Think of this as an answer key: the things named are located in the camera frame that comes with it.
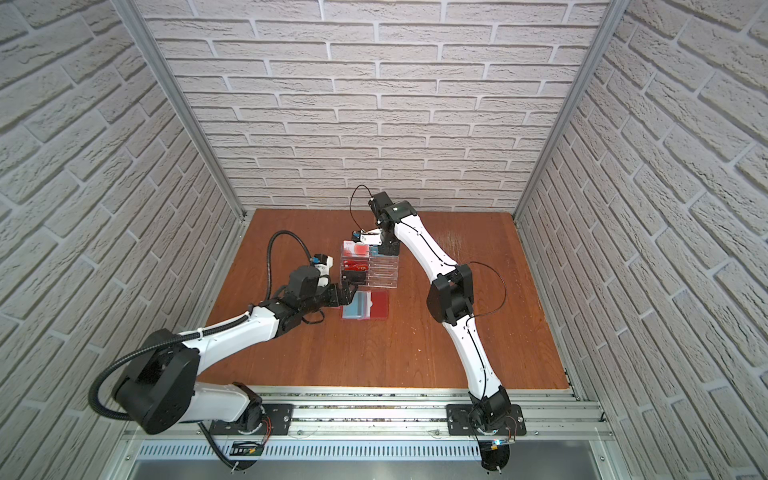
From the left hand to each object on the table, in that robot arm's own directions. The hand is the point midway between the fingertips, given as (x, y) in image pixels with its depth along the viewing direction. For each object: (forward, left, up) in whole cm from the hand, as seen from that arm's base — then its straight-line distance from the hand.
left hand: (348, 282), depth 87 cm
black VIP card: (+7, -1, -8) cm, 11 cm away
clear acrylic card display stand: (+10, -11, -10) cm, 17 cm away
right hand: (+16, -13, +1) cm, 20 cm away
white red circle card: (+15, 0, -2) cm, 15 cm away
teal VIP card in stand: (+5, -11, +7) cm, 14 cm away
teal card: (-4, -3, -10) cm, 11 cm away
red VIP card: (+10, -2, -6) cm, 12 cm away
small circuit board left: (-39, +25, -15) cm, 48 cm away
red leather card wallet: (-2, -9, -12) cm, 15 cm away
